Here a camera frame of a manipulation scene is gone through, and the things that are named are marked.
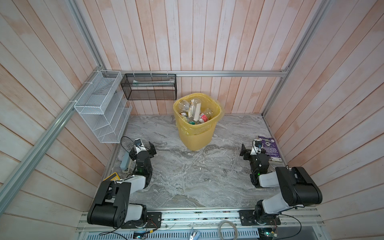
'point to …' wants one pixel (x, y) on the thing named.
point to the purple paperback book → (270, 146)
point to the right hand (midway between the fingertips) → (250, 144)
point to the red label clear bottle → (206, 115)
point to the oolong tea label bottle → (194, 109)
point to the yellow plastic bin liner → (208, 102)
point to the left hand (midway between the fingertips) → (143, 146)
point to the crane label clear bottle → (183, 106)
